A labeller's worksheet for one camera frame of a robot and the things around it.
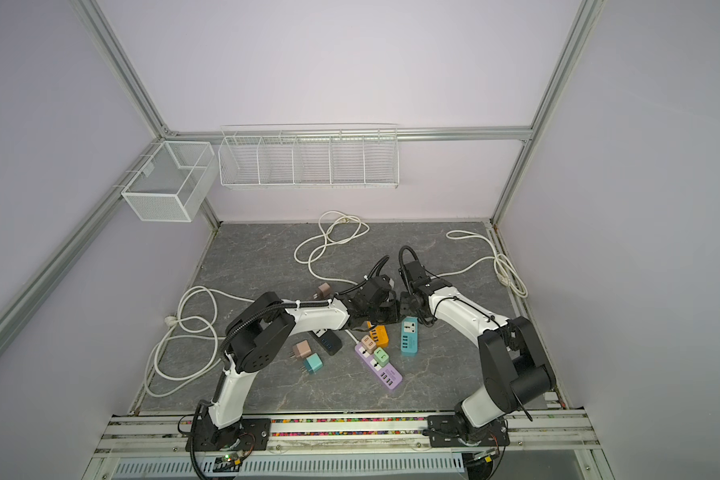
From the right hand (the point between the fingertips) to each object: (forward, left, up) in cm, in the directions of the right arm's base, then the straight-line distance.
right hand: (413, 308), depth 91 cm
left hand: (-3, +2, -2) cm, 4 cm away
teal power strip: (-8, +2, -2) cm, 8 cm away
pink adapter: (-13, +13, +3) cm, 19 cm away
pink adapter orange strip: (+8, +29, -1) cm, 30 cm away
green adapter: (-16, +10, +2) cm, 19 cm away
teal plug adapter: (-16, +29, -2) cm, 33 cm away
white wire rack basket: (+44, +35, +25) cm, 61 cm away
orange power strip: (-8, +10, -2) cm, 13 cm away
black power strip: (-10, +25, -2) cm, 27 cm away
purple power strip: (-19, +8, -2) cm, 21 cm away
